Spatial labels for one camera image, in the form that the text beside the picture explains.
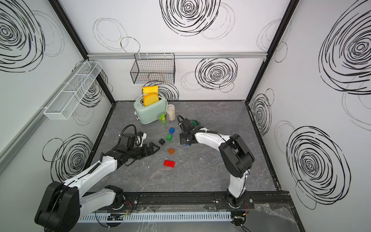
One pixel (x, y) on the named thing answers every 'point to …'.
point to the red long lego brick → (168, 163)
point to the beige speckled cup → (171, 111)
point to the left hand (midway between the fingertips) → (154, 150)
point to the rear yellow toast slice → (150, 89)
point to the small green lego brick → (168, 137)
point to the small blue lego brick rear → (172, 130)
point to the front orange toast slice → (150, 98)
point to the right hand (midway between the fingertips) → (185, 139)
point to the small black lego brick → (162, 141)
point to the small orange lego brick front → (171, 151)
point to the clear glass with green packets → (164, 119)
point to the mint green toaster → (149, 113)
